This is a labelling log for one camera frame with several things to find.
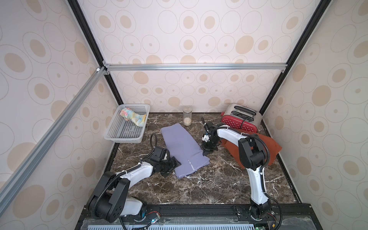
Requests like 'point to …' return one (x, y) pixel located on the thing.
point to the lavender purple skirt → (185, 148)
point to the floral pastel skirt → (139, 120)
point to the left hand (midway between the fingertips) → (182, 166)
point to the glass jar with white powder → (187, 116)
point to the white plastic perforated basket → (128, 123)
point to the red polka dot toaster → (248, 119)
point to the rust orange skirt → (274, 148)
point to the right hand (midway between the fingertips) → (208, 152)
